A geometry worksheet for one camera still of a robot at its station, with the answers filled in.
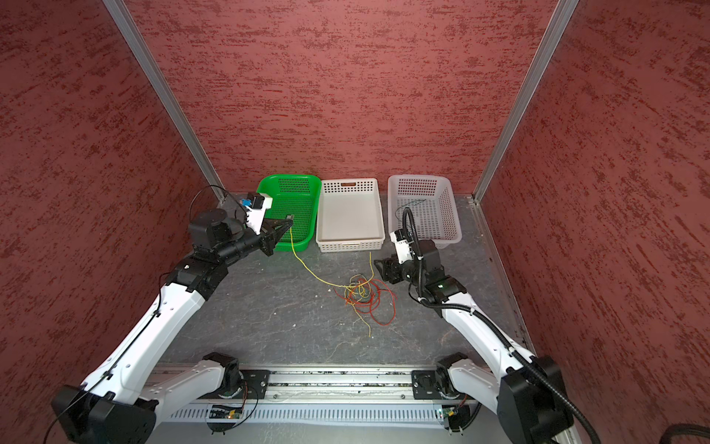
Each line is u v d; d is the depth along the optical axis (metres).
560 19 0.72
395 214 1.13
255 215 0.59
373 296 0.92
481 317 0.50
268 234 0.61
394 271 0.71
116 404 0.38
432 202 1.18
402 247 0.72
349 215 1.11
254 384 0.74
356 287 0.87
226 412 0.72
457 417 0.71
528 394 0.40
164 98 0.88
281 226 0.68
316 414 0.77
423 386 0.74
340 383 0.76
